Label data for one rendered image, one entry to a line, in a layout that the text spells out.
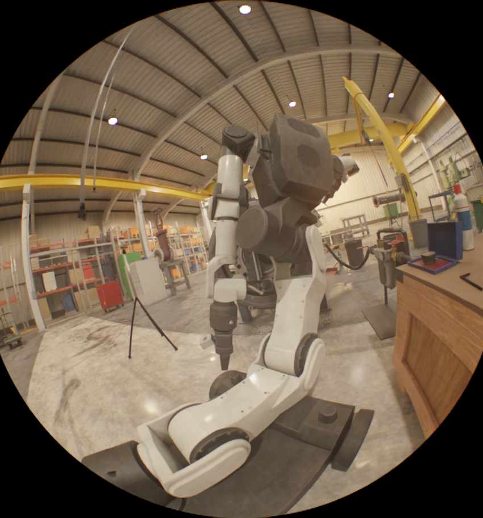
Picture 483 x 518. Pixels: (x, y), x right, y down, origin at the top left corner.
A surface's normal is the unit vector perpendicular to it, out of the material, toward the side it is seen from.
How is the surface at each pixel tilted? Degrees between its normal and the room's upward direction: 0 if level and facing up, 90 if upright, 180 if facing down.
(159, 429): 90
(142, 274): 90
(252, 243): 69
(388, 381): 0
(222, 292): 91
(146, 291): 90
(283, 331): 43
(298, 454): 0
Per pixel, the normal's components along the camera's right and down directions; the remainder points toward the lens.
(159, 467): -0.27, -0.96
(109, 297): 0.92, -0.24
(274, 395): 0.65, -0.15
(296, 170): 0.20, 0.06
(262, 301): -0.33, 0.13
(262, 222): -0.76, -0.14
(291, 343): -0.67, -0.57
